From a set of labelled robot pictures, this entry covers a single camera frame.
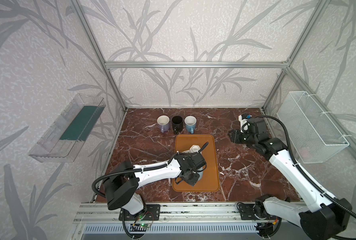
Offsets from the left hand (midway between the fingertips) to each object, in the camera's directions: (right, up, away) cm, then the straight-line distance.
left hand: (194, 175), depth 81 cm
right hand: (+20, +26, -2) cm, 33 cm away
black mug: (-11, +28, +20) cm, 36 cm away
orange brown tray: (+9, -6, +5) cm, 12 cm away
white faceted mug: (+1, +14, +4) cm, 15 cm away
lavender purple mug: (-21, +29, +25) cm, 44 cm away
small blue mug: (-2, +29, +22) cm, 37 cm away
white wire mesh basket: (+50, +23, -18) cm, 58 cm away
